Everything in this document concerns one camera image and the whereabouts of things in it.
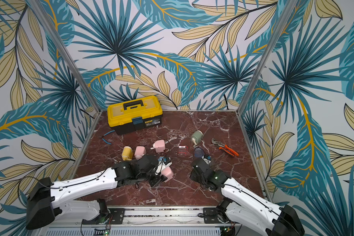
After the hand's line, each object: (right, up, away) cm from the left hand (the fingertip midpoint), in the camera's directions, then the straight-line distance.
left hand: (161, 175), depth 76 cm
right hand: (+16, -1, +6) cm, 17 cm away
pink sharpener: (-3, +13, +17) cm, 22 cm away
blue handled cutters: (-43, +20, +28) cm, 55 cm away
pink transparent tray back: (+11, +10, +22) cm, 27 cm away
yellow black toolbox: (-20, +33, +20) cm, 43 cm away
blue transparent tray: (+22, +8, +20) cm, 31 cm away
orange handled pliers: (+40, +11, +23) cm, 47 cm away
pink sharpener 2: (+3, +3, -3) cm, 5 cm away
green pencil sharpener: (+21, +18, +20) cm, 34 cm away
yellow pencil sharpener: (-22, +9, +13) cm, 27 cm away
